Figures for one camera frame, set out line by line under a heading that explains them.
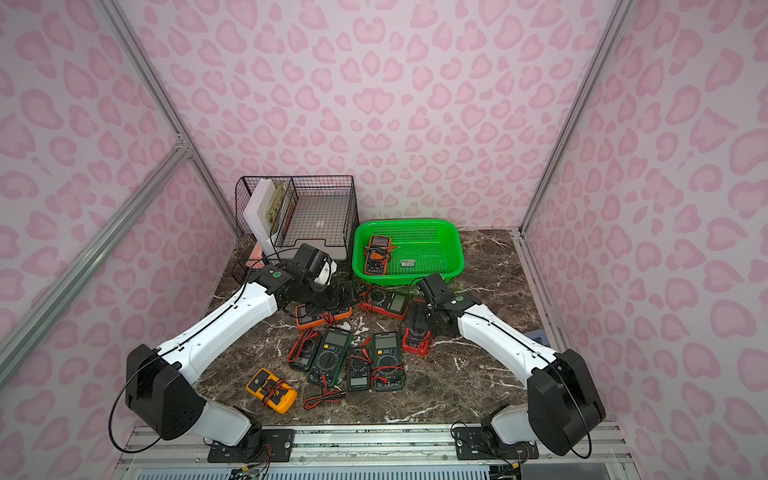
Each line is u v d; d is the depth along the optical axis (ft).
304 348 2.83
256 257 3.41
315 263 2.10
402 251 3.73
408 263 3.61
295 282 1.89
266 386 2.62
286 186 3.40
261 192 3.16
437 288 2.15
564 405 1.34
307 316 3.04
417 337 2.82
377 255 3.48
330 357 2.82
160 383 1.33
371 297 3.17
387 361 2.74
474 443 2.37
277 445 2.41
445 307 1.96
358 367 2.69
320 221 3.50
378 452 2.37
